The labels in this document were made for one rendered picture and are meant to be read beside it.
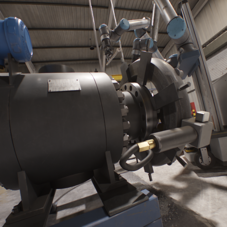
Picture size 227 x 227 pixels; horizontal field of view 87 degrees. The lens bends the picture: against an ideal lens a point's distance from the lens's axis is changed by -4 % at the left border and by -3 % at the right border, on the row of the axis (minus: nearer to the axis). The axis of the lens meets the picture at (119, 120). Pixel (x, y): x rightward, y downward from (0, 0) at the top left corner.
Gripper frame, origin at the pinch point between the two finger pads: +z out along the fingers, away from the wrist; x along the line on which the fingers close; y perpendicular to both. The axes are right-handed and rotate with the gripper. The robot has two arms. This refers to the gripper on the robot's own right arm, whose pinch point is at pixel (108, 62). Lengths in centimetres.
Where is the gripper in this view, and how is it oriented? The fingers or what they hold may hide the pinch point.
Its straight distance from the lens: 125.6
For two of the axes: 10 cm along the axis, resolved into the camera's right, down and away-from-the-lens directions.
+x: 8.0, -0.8, 6.0
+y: 5.7, -2.5, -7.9
